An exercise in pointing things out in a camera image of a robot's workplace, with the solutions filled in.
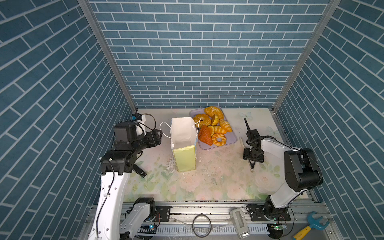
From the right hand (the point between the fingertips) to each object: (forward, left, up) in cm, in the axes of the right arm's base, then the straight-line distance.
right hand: (248, 157), depth 94 cm
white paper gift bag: (+7, +42, +13) cm, 45 cm away
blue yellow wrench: (-33, -27, +1) cm, 43 cm away
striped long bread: (+18, +19, +3) cm, 27 cm away
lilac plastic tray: (+15, +10, 0) cm, 18 cm away
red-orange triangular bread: (+10, +29, +7) cm, 31 cm away
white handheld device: (-36, +9, +2) cm, 37 cm away
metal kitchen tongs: (-4, -1, 0) cm, 4 cm away
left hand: (-8, +50, +32) cm, 60 cm away
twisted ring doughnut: (+8, +19, +2) cm, 21 cm away
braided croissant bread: (+21, +14, +5) cm, 26 cm away
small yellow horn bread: (+25, +21, +5) cm, 33 cm away
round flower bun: (+27, +32, +4) cm, 42 cm away
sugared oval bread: (+35, +25, +5) cm, 43 cm away
